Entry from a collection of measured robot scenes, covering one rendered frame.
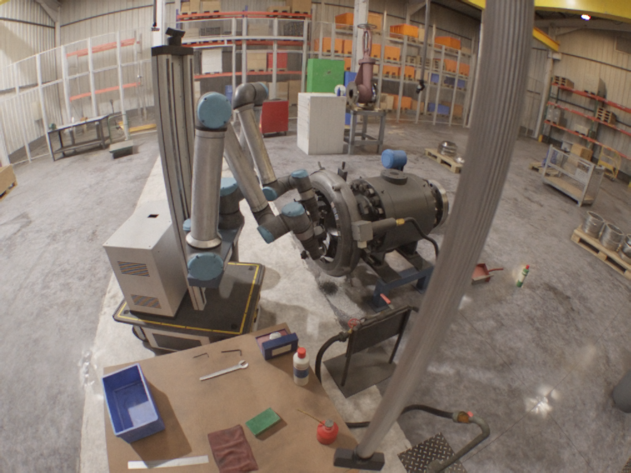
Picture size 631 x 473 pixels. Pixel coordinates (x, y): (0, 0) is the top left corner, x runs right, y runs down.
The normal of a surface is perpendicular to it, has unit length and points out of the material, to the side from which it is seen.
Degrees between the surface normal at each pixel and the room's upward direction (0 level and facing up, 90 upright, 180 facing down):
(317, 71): 90
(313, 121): 90
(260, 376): 0
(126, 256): 90
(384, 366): 0
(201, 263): 95
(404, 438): 0
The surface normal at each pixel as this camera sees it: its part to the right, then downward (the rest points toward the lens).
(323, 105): 0.34, 0.51
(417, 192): 0.30, -0.39
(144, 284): -0.01, 0.53
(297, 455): 0.04, -0.85
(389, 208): 0.38, -0.11
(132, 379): 0.61, 0.44
